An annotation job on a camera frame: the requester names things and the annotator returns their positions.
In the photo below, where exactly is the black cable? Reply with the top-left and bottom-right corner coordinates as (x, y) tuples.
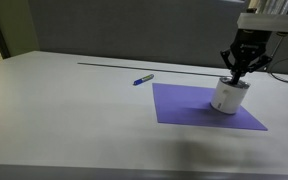
(269, 33), (288, 88)

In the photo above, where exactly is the blue marker pen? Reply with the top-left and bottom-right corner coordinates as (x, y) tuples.
(132, 73), (155, 87)

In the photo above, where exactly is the white flask with grey lid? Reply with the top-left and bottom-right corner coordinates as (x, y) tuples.
(210, 76), (251, 115)

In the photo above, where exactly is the grey desk partition panel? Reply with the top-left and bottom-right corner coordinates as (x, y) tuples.
(27, 0), (288, 76)

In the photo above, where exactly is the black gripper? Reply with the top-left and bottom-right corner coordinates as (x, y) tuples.
(219, 28), (274, 85)

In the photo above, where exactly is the grey metal rod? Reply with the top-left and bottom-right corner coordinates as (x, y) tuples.
(265, 32), (286, 66)

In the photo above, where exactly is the purple rectangular mat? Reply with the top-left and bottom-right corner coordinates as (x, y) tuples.
(151, 82), (269, 132)

